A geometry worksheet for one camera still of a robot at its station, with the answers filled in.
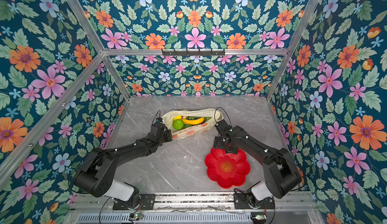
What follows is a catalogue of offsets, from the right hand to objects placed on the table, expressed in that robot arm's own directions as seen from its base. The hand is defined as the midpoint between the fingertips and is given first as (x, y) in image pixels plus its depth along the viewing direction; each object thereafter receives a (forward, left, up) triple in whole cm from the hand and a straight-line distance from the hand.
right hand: (221, 146), depth 87 cm
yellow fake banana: (+18, +17, 0) cm, 24 cm away
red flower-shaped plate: (-11, -3, -6) cm, 13 cm away
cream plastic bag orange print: (+19, +2, +5) cm, 20 cm away
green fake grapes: (+22, +17, 0) cm, 28 cm away
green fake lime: (+16, +27, 0) cm, 32 cm away
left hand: (+11, +30, +3) cm, 32 cm away
